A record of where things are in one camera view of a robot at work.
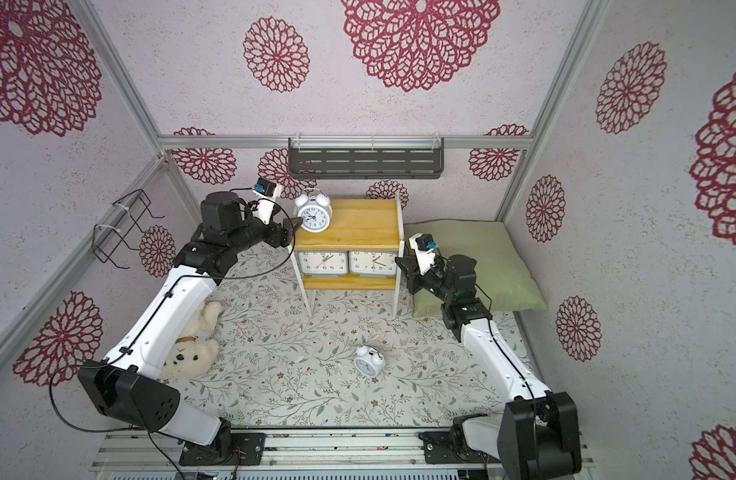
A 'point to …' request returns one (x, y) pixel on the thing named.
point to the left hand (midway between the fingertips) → (287, 214)
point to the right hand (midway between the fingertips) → (398, 255)
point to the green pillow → (503, 277)
